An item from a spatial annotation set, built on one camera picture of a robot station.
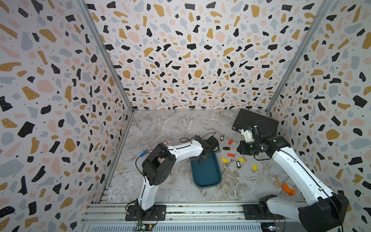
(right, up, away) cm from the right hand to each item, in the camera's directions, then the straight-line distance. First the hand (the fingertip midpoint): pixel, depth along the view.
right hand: (237, 148), depth 79 cm
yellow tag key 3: (+15, -14, +11) cm, 23 cm away
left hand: (-19, -7, +13) cm, 24 cm away
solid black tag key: (-2, -4, +21) cm, 21 cm away
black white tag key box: (-4, +3, +26) cm, 26 cm away
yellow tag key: (-4, -10, +15) cm, 19 cm away
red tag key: (-44, 0, +23) cm, 50 cm away
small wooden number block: (+24, -20, +3) cm, 31 cm away
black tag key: (+5, -13, +13) cm, 19 cm away
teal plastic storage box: (-17, -16, +11) cm, 25 cm away
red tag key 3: (0, -7, +17) cm, 18 cm away
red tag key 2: (+2, +1, +24) cm, 24 cm away
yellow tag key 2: (+7, -10, +16) cm, 20 cm away
